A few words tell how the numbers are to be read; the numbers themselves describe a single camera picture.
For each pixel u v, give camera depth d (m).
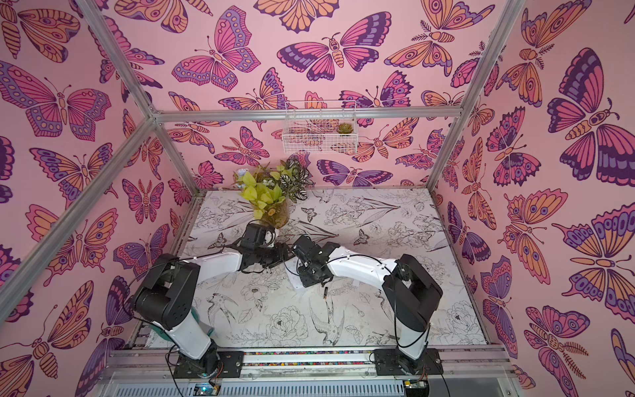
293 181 0.94
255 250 0.76
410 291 0.46
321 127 0.96
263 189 0.90
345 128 0.92
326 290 0.89
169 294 0.47
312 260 0.66
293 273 0.90
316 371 0.73
